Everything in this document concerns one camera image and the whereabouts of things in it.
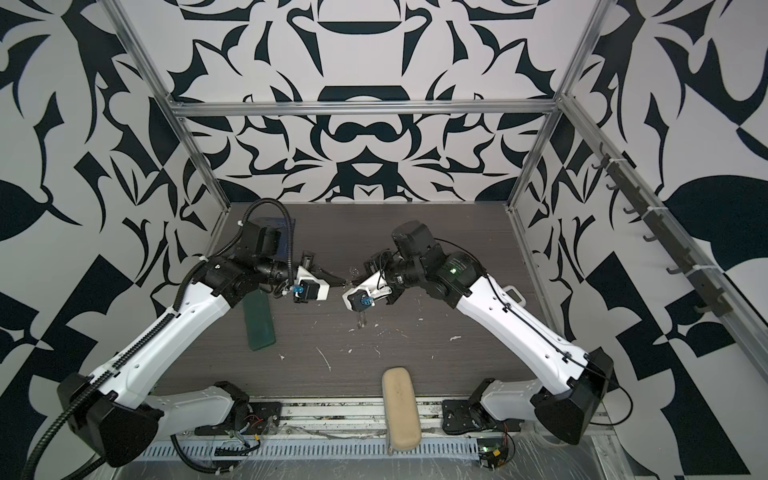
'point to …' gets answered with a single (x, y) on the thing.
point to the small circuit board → (492, 452)
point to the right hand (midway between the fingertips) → (357, 267)
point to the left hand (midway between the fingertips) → (344, 267)
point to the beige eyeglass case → (401, 411)
